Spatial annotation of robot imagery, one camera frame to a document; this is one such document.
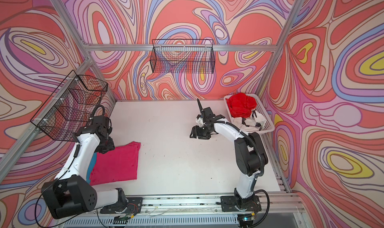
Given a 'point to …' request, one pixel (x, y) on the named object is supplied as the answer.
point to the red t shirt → (241, 105)
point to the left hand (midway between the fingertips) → (104, 148)
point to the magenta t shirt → (119, 165)
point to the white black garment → (255, 122)
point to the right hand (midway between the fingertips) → (197, 139)
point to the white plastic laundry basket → (269, 127)
